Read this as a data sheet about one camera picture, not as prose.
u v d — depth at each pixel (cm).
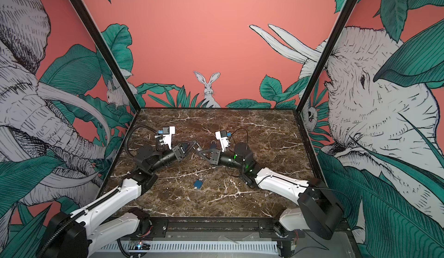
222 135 69
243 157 58
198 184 88
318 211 42
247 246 70
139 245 70
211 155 67
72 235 39
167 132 66
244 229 75
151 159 58
